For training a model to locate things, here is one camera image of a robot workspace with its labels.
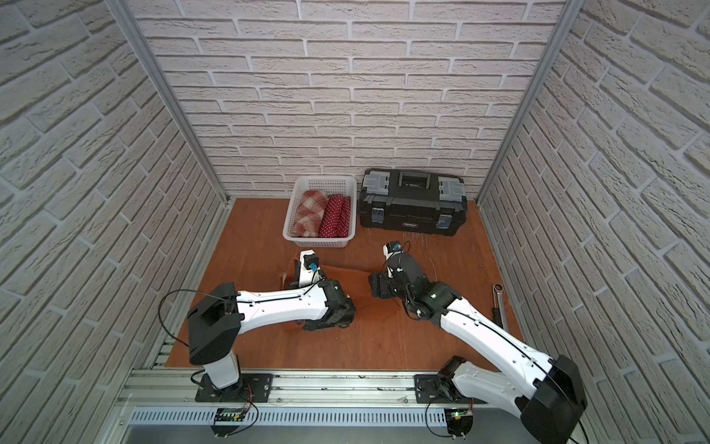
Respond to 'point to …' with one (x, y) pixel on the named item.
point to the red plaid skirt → (310, 214)
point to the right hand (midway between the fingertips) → (385, 274)
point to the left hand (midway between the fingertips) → (304, 262)
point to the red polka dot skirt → (336, 218)
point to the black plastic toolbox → (412, 201)
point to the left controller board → (227, 414)
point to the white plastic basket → (297, 185)
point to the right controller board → (459, 421)
